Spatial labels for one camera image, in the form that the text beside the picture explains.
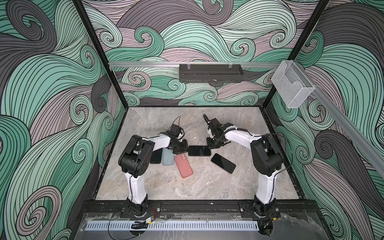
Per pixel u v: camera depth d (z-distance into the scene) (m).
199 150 0.95
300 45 0.85
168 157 0.92
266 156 0.51
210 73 0.97
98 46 0.85
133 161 0.51
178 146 0.83
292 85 0.79
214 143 0.84
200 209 0.74
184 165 0.88
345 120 0.60
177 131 0.81
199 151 0.95
